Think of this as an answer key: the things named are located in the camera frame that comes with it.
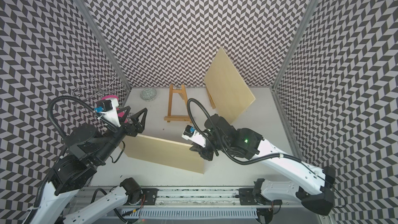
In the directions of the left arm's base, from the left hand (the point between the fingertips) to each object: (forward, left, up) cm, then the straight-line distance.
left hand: (139, 111), depth 57 cm
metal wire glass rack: (+36, +42, -22) cm, 59 cm away
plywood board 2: (-6, 0, -21) cm, 22 cm away
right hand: (-9, -20, -15) cm, 26 cm away
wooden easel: (+28, -11, -19) cm, 36 cm away
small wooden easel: (+38, -28, -38) cm, 61 cm away
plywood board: (+27, -38, -20) cm, 51 cm away
